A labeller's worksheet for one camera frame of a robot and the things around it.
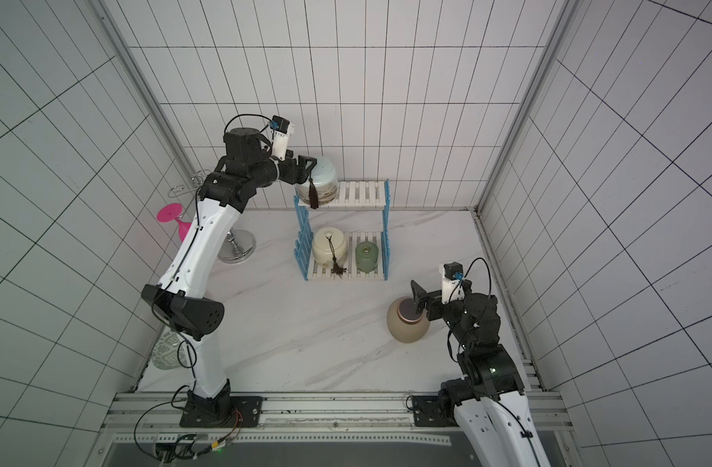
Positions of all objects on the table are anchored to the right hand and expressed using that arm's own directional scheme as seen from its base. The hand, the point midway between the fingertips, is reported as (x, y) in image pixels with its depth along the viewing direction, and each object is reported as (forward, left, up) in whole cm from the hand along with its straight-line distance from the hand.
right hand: (419, 277), depth 71 cm
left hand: (+23, +31, +17) cm, 43 cm away
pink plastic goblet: (+16, +71, +4) cm, 73 cm away
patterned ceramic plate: (-15, +69, -21) cm, 74 cm away
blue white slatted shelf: (+27, +12, +3) cm, 30 cm away
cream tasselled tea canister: (+16, +26, -12) cm, 33 cm away
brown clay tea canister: (-7, +3, -12) cm, 14 cm away
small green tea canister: (+17, +14, -16) cm, 27 cm away
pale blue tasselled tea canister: (+21, +27, +12) cm, 36 cm away
